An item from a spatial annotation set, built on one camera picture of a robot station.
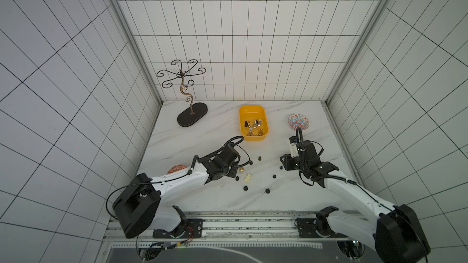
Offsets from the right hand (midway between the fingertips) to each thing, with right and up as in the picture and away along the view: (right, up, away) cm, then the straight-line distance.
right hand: (282, 154), depth 87 cm
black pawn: (-4, -11, +1) cm, 11 cm away
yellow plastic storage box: (-13, +21, +25) cm, 35 cm away
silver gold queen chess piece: (-14, +9, +14) cm, 22 cm away
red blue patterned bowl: (+14, +16, +20) cm, 29 cm away
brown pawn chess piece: (-10, -3, +6) cm, 12 cm away
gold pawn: (-20, -8, +3) cm, 22 cm away
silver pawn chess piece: (-8, +15, +19) cm, 26 cm away
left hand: (-26, -7, -2) cm, 27 cm away
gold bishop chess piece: (-8, +9, +15) cm, 19 cm away
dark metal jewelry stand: (-53, +18, +24) cm, 61 cm away
